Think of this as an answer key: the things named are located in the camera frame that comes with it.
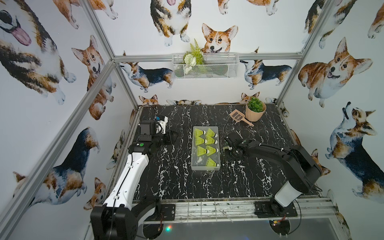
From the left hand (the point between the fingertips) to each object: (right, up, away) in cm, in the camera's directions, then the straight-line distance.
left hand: (177, 131), depth 79 cm
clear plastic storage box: (+15, -16, +14) cm, 26 cm away
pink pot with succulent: (+50, +13, +24) cm, 57 cm away
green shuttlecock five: (+18, -18, +6) cm, 26 cm away
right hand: (+28, -16, +11) cm, 34 cm away
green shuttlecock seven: (+19, -8, +19) cm, 28 cm away
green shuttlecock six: (+12, -7, +17) cm, 22 cm away
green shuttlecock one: (+19, -3, +21) cm, 29 cm away
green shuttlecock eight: (+19, -13, +13) cm, 27 cm away
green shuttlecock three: (+13, -13, +13) cm, 23 cm away
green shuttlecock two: (+11, -3, +22) cm, 24 cm away
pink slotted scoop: (+42, +8, +35) cm, 55 cm away
